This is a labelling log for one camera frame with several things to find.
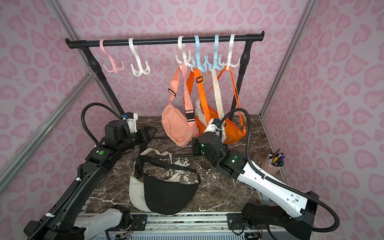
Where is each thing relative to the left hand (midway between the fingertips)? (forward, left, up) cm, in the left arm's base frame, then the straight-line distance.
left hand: (153, 129), depth 71 cm
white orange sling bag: (+14, -22, -2) cm, 26 cm away
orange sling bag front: (+12, -23, -10) cm, 28 cm away
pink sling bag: (+11, -10, -11) cm, 18 cm away
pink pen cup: (-8, -62, -20) cm, 66 cm away
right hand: (-5, -19, -1) cm, 20 cm away
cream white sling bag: (-16, +14, -30) cm, 36 cm away
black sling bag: (-23, -4, -28) cm, 36 cm away
